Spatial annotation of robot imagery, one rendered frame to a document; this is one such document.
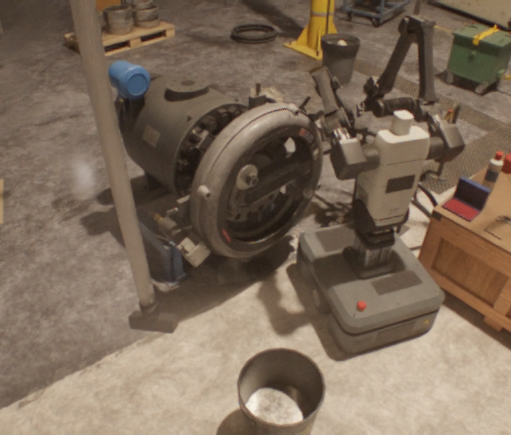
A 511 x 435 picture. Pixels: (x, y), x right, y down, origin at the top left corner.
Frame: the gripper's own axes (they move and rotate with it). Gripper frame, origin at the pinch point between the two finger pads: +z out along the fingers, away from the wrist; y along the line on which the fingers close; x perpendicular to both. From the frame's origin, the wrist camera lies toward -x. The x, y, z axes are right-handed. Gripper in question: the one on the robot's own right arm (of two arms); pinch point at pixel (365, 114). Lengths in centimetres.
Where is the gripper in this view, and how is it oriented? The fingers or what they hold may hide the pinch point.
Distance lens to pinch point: 249.3
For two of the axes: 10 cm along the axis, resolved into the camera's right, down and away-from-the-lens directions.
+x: 2.5, 9.1, -3.2
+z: -1.5, 3.6, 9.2
